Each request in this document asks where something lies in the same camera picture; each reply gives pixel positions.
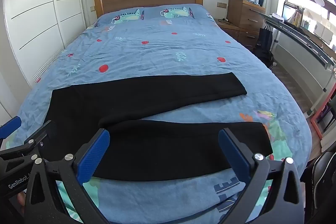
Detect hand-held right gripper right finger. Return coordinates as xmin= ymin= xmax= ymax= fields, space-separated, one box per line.
xmin=218 ymin=128 xmax=306 ymax=224

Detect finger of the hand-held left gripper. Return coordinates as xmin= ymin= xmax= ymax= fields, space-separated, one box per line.
xmin=0 ymin=120 xmax=52 ymax=161
xmin=0 ymin=116 xmax=22 ymax=151

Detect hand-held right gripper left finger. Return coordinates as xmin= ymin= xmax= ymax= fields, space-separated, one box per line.
xmin=24 ymin=128 xmax=111 ymax=224

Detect black pants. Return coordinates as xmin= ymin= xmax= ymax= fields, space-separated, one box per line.
xmin=47 ymin=72 xmax=274 ymax=182

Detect person's left hand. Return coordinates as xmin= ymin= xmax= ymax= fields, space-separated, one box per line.
xmin=16 ymin=192 xmax=27 ymax=215

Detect black chair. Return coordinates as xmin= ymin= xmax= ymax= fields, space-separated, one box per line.
xmin=304 ymin=151 xmax=336 ymax=224

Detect black backpack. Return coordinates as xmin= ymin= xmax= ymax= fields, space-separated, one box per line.
xmin=253 ymin=48 xmax=275 ymax=68

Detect white wardrobe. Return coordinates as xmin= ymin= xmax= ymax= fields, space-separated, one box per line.
xmin=0 ymin=0 xmax=87 ymax=119

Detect white radiator cover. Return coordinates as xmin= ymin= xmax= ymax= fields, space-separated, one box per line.
xmin=273 ymin=27 xmax=332 ymax=94

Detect blue printed bed sheet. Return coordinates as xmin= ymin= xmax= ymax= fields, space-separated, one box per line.
xmin=16 ymin=4 xmax=313 ymax=224

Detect low wooden nightstand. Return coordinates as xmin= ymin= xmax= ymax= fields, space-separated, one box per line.
xmin=217 ymin=20 xmax=260 ymax=48

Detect black hanging bag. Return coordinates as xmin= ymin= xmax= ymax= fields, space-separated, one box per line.
xmin=256 ymin=27 xmax=274 ymax=51

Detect tall wooden dresser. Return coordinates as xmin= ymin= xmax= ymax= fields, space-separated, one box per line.
xmin=227 ymin=0 xmax=266 ymax=32

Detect cluttered desk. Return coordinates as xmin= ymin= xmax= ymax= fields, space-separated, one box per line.
xmin=282 ymin=1 xmax=336 ymax=56

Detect red metal frame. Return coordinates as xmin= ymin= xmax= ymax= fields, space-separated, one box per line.
xmin=309 ymin=97 xmax=336 ymax=138

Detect grey metal rail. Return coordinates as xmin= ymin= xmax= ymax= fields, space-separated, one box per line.
xmin=249 ymin=7 xmax=336 ymax=70

